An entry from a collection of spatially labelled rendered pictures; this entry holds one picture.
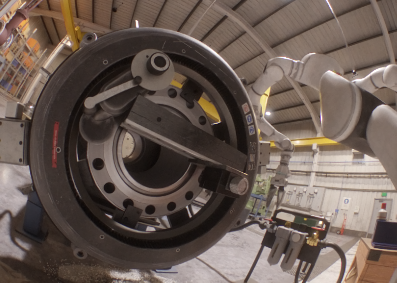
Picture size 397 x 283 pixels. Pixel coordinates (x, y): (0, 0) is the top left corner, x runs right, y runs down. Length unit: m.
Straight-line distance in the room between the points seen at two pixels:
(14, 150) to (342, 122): 0.72
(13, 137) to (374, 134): 0.73
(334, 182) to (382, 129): 11.16
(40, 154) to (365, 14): 9.26
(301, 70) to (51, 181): 0.94
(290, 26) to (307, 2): 1.62
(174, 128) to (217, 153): 0.15
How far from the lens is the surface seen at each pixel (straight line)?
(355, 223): 10.84
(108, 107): 0.38
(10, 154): 0.47
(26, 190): 0.58
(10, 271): 0.73
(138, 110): 0.37
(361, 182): 11.16
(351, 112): 0.39
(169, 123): 0.39
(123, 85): 0.38
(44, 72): 0.57
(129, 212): 0.54
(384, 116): 0.36
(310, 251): 1.06
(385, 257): 0.84
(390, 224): 1.04
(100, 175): 0.51
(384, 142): 0.34
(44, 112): 0.40
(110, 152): 0.50
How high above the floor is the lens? 0.55
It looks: 16 degrees up
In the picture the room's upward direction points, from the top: 22 degrees clockwise
